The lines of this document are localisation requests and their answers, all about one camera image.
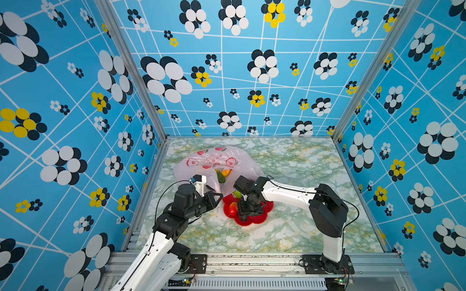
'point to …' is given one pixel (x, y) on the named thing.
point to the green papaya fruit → (221, 178)
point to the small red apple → (233, 208)
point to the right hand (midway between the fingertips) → (245, 215)
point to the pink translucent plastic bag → (221, 165)
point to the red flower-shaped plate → (230, 199)
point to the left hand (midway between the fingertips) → (225, 194)
